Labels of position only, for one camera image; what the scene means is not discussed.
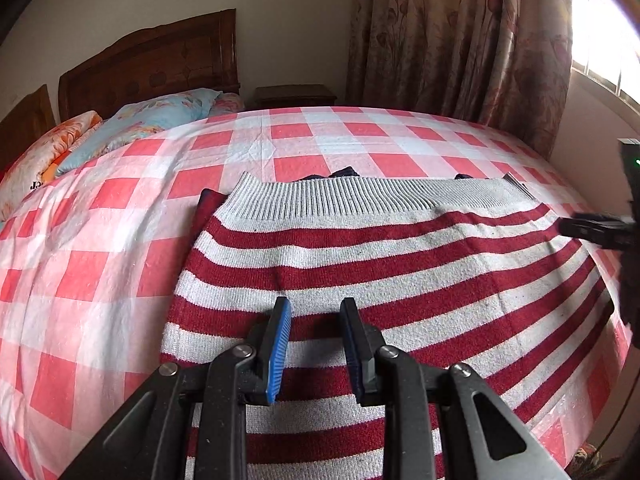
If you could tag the pink floral pillow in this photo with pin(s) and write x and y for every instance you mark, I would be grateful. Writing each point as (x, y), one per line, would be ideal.
(226, 103)

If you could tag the red white navy striped sweater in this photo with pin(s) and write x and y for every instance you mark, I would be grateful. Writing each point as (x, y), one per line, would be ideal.
(450, 271)

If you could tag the orange floral pillow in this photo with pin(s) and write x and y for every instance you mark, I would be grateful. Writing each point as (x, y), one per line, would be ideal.
(26, 173)

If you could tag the pink floral curtain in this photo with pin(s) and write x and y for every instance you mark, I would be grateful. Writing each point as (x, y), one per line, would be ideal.
(500, 63)

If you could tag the dark wooden nightstand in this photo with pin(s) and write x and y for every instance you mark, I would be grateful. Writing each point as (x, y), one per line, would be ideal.
(292, 95)

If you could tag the light blue floral pillow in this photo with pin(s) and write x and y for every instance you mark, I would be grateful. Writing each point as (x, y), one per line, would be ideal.
(137, 121)

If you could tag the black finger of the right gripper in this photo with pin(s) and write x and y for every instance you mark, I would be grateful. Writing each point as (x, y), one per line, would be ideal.
(608, 232)

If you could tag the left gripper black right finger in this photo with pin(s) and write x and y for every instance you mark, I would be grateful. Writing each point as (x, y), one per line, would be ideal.
(431, 412)

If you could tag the dark wooden headboard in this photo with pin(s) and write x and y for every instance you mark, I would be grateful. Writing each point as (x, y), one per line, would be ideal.
(30, 118)
(194, 53)

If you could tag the red white checkered bedsheet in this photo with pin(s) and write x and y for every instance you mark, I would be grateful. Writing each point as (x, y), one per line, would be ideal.
(91, 261)

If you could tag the window with bars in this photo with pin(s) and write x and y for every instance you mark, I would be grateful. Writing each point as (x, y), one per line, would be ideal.
(606, 48)

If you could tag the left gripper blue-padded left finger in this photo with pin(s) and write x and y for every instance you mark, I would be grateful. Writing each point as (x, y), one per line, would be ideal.
(148, 437)

